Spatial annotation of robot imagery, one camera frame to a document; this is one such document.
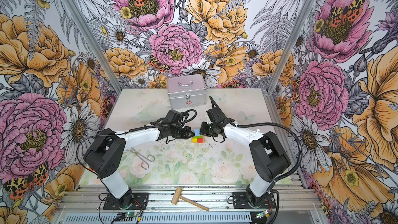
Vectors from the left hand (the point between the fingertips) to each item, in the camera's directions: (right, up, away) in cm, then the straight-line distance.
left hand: (192, 138), depth 89 cm
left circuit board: (-27, -30, -18) cm, 44 cm away
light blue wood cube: (+2, +4, 0) cm, 4 cm away
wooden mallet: (-6, -24, -15) cm, 29 cm away
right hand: (+4, +2, 0) cm, 5 cm away
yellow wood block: (+1, -1, +3) cm, 3 cm away
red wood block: (+4, -2, +3) cm, 5 cm away
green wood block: (+4, +1, +3) cm, 5 cm away
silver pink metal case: (-5, +28, +12) cm, 30 cm away
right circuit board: (+33, -31, -18) cm, 48 cm away
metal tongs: (-26, -13, -4) cm, 29 cm away
